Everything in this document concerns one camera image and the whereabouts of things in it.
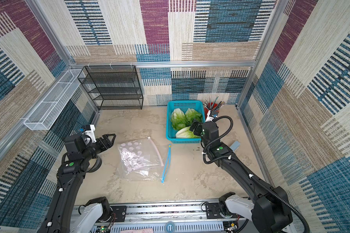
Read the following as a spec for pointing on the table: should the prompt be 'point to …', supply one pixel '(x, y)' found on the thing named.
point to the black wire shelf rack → (113, 87)
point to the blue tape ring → (169, 227)
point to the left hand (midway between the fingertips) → (111, 137)
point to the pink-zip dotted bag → (138, 159)
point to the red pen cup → (211, 106)
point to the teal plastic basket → (184, 105)
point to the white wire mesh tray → (43, 118)
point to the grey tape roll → (97, 166)
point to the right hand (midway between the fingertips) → (201, 123)
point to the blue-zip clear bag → (164, 150)
